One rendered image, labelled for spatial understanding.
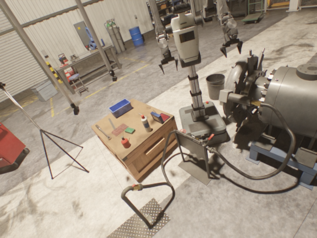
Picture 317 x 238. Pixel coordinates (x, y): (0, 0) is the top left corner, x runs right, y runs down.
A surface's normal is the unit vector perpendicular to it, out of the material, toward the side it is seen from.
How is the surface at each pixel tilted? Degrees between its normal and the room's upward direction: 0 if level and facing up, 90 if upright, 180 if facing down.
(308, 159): 0
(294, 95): 49
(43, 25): 90
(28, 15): 90
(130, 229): 0
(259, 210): 0
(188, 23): 90
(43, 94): 90
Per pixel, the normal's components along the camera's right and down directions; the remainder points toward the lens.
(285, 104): -0.76, 0.22
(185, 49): 0.02, 0.60
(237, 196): -0.28, -0.77
